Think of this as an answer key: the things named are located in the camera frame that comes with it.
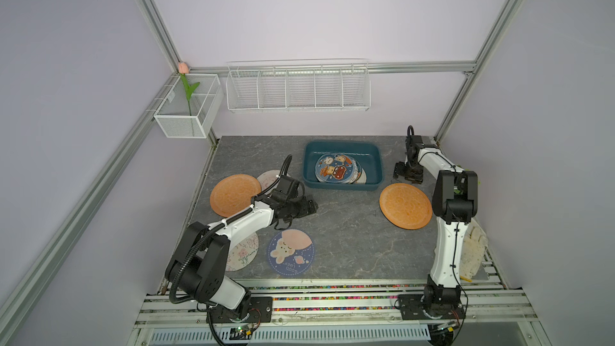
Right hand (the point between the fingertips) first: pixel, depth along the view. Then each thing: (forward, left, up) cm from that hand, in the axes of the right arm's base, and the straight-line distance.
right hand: (403, 175), depth 105 cm
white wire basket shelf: (+24, +46, +31) cm, 61 cm away
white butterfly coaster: (-1, +18, -1) cm, 18 cm away
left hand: (-20, +42, +6) cm, 47 cm away
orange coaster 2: (-15, +2, -1) cm, 15 cm away
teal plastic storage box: (+13, +15, -1) cm, 20 cm away
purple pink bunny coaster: (-33, +48, -1) cm, 58 cm away
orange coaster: (-8, +75, -1) cm, 75 cm away
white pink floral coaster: (-33, +66, -1) cm, 74 cm away
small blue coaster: (+3, +31, +2) cm, 31 cm away
